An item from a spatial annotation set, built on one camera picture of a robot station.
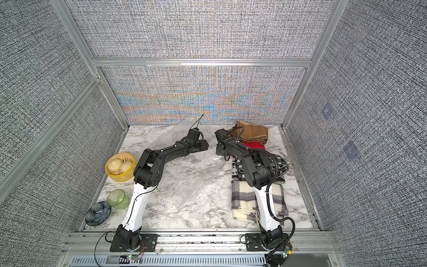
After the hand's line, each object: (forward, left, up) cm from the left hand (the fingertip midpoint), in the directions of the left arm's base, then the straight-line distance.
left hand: (209, 143), depth 107 cm
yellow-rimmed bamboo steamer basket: (-21, +50, 0) cm, 55 cm away
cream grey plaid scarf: (-40, -16, +3) cm, 43 cm away
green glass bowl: (-33, +48, -1) cm, 58 cm away
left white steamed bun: (-16, +53, +4) cm, 55 cm away
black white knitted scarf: (-23, -16, +4) cm, 28 cm away
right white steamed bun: (-17, +47, +3) cm, 50 cm away
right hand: (-3, -9, 0) cm, 9 cm away
